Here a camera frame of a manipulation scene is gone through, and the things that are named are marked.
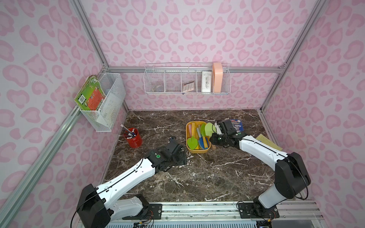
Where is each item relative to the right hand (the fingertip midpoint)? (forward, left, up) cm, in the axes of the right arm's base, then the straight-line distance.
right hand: (209, 139), depth 88 cm
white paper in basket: (+9, +59, +16) cm, 62 cm away
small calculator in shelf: (+31, +14, +17) cm, 38 cm away
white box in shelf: (+31, +2, +20) cm, 37 cm away
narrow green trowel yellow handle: (-1, +2, -6) cm, 6 cm away
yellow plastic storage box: (+10, +7, -10) cm, 16 cm away
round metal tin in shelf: (+28, +34, +17) cm, 47 cm away
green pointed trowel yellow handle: (+2, +11, -7) cm, 13 cm away
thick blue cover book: (+20, -23, -10) cm, 32 cm away
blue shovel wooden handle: (+2, +5, -8) cm, 9 cm away
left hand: (-13, +16, +3) cm, 21 cm away
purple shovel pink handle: (+11, +13, -6) cm, 18 cm away
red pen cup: (0, +48, +1) cm, 48 cm away
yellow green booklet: (+8, -40, -12) cm, 43 cm away
